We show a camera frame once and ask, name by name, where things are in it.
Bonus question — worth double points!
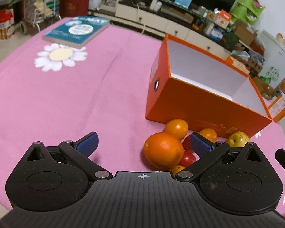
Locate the green plastic drawer stack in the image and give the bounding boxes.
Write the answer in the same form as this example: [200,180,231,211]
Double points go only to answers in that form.
[231,0,265,25]

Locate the red cherry tomato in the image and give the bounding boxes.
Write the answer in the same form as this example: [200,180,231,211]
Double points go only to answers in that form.
[178,151,196,168]
[182,135,193,153]

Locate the pink flower tablecloth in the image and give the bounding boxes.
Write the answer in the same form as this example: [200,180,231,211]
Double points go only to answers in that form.
[0,16,285,217]

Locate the teal paperback book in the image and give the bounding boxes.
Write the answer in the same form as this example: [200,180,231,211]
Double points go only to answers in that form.
[43,16,110,49]

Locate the metal wire cart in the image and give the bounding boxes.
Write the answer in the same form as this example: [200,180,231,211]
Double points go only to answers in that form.
[20,0,61,35]

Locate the small orange tangerine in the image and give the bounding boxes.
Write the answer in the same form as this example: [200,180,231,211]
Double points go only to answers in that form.
[170,165,185,177]
[199,128,217,143]
[164,119,188,141]

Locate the large orange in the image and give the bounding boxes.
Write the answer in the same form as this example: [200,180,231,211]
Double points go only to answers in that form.
[143,132,184,170]

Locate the white tv cabinet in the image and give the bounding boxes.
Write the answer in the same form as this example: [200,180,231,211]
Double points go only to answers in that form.
[88,4,231,59]

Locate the white mini fridge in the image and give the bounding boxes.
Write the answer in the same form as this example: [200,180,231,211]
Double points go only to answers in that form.
[258,30,285,89]

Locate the yellow apple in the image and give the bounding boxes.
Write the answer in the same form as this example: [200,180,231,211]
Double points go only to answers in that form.
[226,131,250,148]

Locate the orange cardboard box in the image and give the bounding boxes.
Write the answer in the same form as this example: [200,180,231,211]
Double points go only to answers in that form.
[145,35,272,138]

